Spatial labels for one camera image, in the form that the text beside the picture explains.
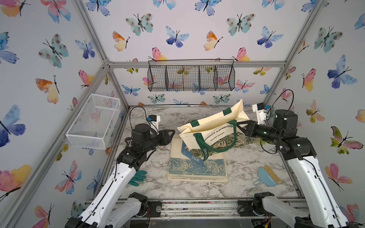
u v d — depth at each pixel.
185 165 0.87
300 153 0.43
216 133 0.67
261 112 0.58
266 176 0.85
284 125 0.47
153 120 0.63
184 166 0.87
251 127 0.55
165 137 0.62
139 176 0.84
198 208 0.75
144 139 0.53
